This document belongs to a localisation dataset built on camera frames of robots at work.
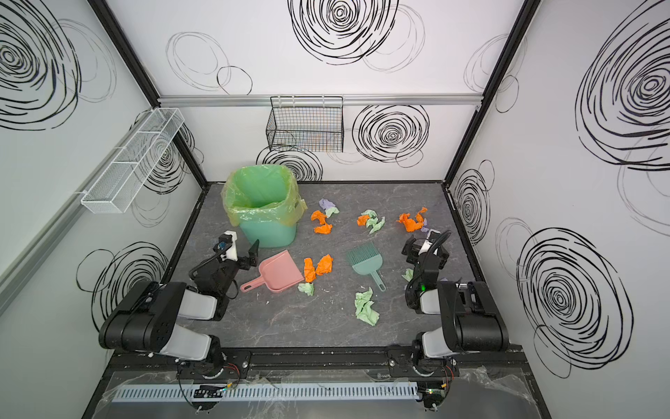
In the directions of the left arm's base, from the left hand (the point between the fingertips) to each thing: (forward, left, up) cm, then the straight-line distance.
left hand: (247, 238), depth 88 cm
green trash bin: (+6, -5, -7) cm, 10 cm away
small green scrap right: (-6, -56, -11) cm, 58 cm away
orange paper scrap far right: (+16, -60, -12) cm, 63 cm away
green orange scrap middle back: (+17, -43, -10) cm, 47 cm away
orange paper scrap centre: (-4, -26, -11) cm, 29 cm away
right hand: (+3, -60, -2) cm, 61 cm away
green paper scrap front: (-18, -40, -11) cm, 45 cm away
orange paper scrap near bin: (+12, -25, -10) cm, 30 cm away
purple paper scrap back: (+24, -25, -10) cm, 36 cm away
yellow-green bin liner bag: (+20, -1, +1) cm, 20 cm away
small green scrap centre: (-13, -22, -10) cm, 27 cm away
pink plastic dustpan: (-6, -9, -15) cm, 18 cm away
